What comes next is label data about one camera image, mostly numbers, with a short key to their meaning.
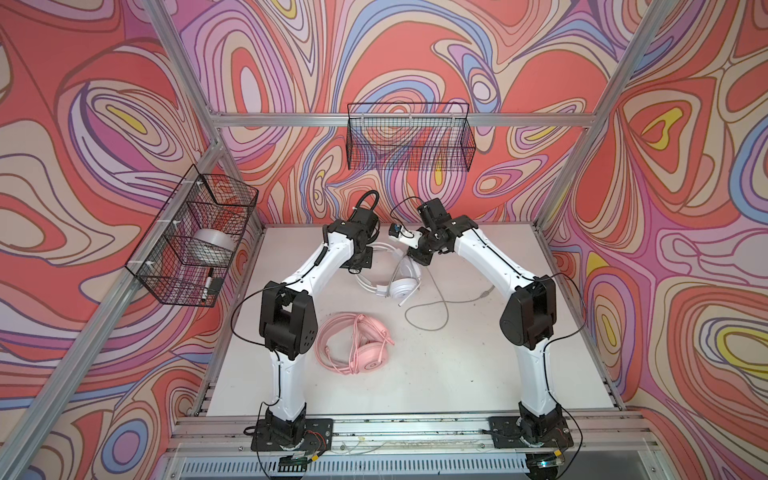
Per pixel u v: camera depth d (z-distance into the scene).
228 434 0.75
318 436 0.72
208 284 0.72
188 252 0.72
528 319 0.53
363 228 0.72
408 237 0.79
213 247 0.71
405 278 0.87
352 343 0.87
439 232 0.66
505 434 0.72
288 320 0.51
